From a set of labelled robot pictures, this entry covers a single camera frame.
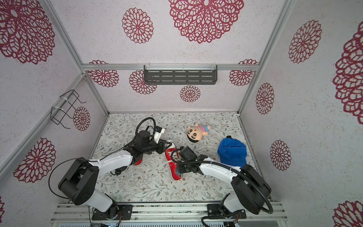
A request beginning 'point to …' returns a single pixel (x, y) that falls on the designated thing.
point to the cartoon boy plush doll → (194, 133)
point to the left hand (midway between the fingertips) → (170, 144)
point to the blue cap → (232, 152)
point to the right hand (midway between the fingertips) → (178, 166)
